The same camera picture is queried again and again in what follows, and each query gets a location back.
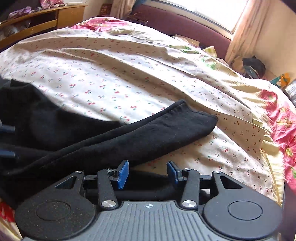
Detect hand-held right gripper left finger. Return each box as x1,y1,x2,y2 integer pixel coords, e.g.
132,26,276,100
54,160,130,210

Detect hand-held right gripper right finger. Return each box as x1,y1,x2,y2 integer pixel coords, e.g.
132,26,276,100
167,161,244,209

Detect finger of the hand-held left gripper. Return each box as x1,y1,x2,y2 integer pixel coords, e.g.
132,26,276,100
0,125,16,135
0,149,16,159

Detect black pants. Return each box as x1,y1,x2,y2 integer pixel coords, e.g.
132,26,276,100
0,79,219,210

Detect cherry print bed sheet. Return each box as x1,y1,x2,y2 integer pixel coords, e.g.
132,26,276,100
0,17,285,207

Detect grey bundle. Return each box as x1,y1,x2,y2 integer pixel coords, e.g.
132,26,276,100
0,21,30,35

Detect cream green print sheet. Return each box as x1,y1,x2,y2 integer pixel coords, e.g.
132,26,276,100
169,43,220,72

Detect pink floral quilt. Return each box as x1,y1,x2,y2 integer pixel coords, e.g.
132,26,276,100
0,16,296,241

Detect yellow checkered cloth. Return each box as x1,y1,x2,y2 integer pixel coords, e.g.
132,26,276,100
203,46,218,58

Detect wooden TV cabinet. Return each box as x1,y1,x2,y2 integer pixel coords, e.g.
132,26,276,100
0,4,87,50

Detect beige paper box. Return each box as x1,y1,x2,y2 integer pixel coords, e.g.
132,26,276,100
174,34,200,45

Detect colourful small box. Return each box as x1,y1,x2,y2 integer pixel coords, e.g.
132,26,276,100
270,72,290,88

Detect dark wooden board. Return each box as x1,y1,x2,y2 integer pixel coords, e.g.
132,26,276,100
283,79,296,105

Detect maroon headboard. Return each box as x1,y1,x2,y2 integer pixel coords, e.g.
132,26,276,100
129,5,232,59

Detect red box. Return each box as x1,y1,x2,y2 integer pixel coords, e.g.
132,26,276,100
100,3,112,18

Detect dark handbag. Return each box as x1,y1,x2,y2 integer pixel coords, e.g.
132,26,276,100
126,14,148,25

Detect beige curtain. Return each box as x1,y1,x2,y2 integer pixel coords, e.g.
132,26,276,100
111,0,139,20
225,0,271,70

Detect window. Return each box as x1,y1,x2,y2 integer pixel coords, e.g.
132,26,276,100
153,0,249,33

